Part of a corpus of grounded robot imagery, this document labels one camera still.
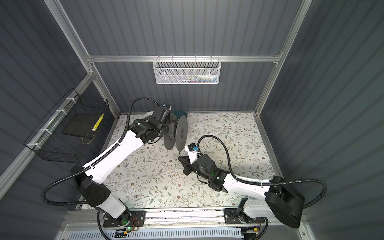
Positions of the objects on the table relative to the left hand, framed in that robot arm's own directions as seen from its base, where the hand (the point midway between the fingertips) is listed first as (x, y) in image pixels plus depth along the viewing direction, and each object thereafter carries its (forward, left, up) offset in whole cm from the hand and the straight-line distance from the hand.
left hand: (170, 124), depth 78 cm
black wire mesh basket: (-12, +51, +6) cm, 53 cm away
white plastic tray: (+30, +21, -20) cm, 42 cm away
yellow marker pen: (+2, +38, 0) cm, 38 cm away
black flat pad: (+1, +45, +1) cm, 45 cm away
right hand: (-16, -4, -10) cm, 19 cm away
